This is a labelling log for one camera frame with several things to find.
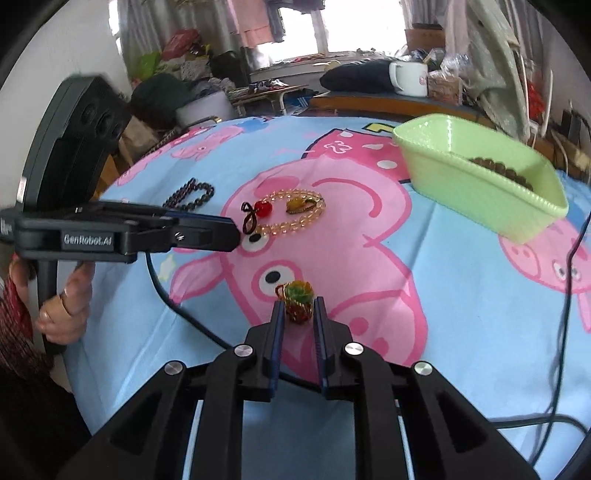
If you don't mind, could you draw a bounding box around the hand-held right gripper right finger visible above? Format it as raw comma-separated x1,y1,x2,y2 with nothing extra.
313,296,542,480

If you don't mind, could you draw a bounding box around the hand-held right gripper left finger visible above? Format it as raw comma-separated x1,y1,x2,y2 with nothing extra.
55,300,286,480

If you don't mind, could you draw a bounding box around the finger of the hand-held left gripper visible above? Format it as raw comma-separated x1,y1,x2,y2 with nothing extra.
98,201,219,221
127,217,242,259

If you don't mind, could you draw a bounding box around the black bead bracelet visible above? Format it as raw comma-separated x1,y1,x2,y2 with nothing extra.
163,179,216,212

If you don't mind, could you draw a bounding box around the gold green ornament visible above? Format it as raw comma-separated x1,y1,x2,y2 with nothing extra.
275,280,316,325

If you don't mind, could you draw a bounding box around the yellow crystal bead bracelet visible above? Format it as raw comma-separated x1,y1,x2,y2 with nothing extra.
241,188,327,237

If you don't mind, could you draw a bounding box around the green plastic basket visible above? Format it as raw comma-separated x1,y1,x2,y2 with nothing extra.
392,114,570,245

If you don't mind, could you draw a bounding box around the brown wooden bead bracelet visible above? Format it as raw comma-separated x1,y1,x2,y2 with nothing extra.
468,157,536,191

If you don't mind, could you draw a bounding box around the person's left hand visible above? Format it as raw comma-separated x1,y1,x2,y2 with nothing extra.
9,254,96,344

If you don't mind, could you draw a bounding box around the brown paper bag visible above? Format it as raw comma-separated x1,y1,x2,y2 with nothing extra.
118,115,163,166

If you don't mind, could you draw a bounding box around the dark green cloth pile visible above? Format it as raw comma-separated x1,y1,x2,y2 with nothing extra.
131,74,195,131

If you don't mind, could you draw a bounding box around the grey metal pot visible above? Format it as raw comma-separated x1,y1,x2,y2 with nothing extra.
175,90,237,129

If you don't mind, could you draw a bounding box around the green plastic bag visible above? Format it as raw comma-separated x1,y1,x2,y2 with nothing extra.
133,51,163,80

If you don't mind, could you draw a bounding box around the small low table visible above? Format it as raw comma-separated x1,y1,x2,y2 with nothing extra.
230,82,311,117

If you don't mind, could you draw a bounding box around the black bag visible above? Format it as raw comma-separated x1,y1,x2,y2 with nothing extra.
210,50,250,89

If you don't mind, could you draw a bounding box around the red plastic bag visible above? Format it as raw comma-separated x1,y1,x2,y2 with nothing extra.
161,28,202,62

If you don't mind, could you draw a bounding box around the pink hanging garment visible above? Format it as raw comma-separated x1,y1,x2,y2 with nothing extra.
239,0,274,49

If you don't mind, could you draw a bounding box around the black cushion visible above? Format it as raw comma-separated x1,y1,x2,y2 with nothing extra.
320,59,394,92

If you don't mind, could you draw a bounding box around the white enamel mug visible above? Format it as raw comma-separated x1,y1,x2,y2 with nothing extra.
389,61,430,97

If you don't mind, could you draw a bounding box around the clear plastic snack bag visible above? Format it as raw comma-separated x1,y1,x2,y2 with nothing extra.
427,55,464,105

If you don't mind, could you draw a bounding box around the white router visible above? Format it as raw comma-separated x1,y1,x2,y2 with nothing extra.
512,41,555,136

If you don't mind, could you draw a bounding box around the green floral cloth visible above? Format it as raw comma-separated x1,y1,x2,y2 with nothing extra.
455,0,530,139

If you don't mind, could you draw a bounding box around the black power adapter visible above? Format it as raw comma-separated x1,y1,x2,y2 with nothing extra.
560,110,588,145

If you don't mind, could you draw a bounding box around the black cable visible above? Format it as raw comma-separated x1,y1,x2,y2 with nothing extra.
526,215,591,467
144,253,589,435

